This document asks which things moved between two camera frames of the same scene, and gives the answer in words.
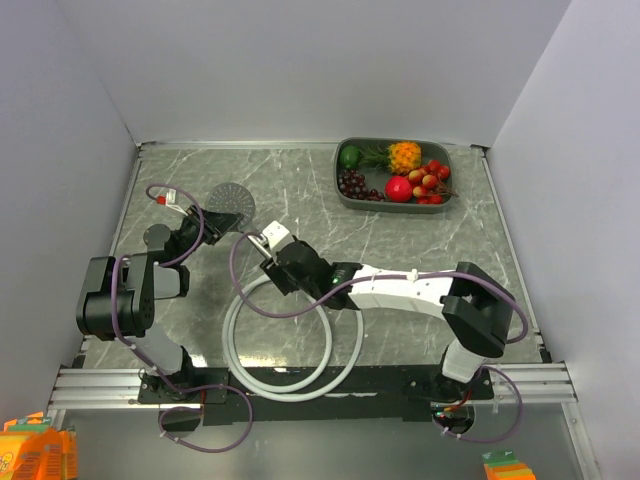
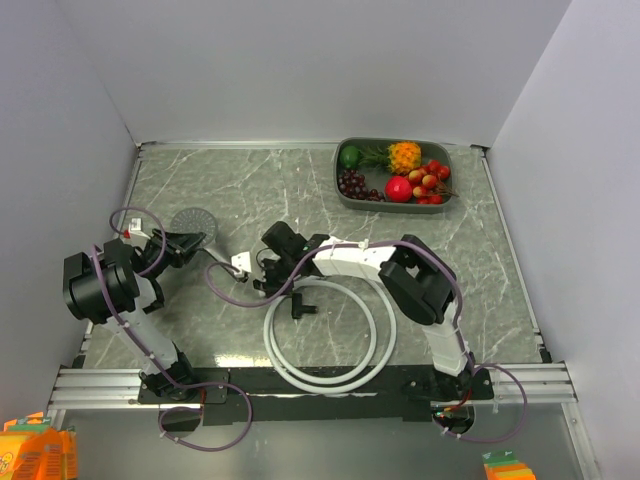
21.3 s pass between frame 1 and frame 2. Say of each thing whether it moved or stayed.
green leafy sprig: stayed
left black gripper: moved
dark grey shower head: moved
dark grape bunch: stayed
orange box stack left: stayed
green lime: stayed
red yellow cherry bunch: stayed
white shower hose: moved
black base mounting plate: stayed
